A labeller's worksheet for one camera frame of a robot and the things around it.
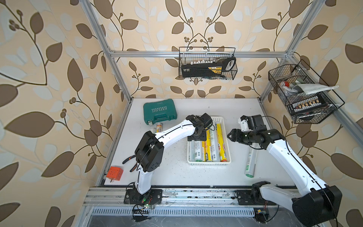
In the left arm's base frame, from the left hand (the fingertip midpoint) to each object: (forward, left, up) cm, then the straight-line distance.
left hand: (201, 139), depth 85 cm
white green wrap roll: (-5, +6, -6) cm, 10 cm away
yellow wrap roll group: (-4, -2, -7) cm, 8 cm away
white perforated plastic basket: (+18, -11, -3) cm, 22 cm away
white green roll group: (+1, -8, -7) cm, 11 cm away
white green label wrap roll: (-6, +2, -3) cm, 7 cm away
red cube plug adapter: (-18, +50, -7) cm, 54 cm away
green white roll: (-12, -29, -6) cm, 32 cm away
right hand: (-1, -17, +6) cm, 18 cm away
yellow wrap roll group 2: (-7, -4, -7) cm, 11 cm away
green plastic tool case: (+27, +30, -6) cm, 41 cm away
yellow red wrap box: (-4, -14, -7) cm, 16 cm away
